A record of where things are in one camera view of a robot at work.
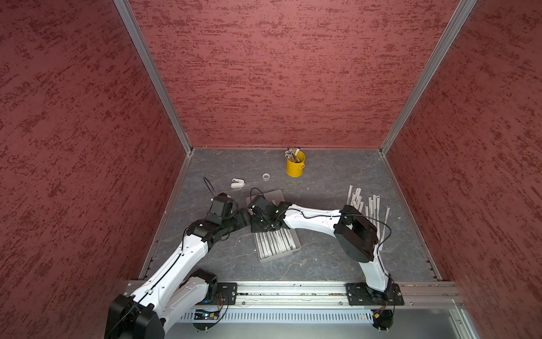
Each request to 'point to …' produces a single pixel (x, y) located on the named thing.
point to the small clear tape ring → (266, 174)
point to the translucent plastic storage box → (271, 195)
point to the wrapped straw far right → (384, 227)
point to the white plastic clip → (237, 183)
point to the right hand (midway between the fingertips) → (254, 231)
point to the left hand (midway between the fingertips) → (242, 223)
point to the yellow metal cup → (295, 169)
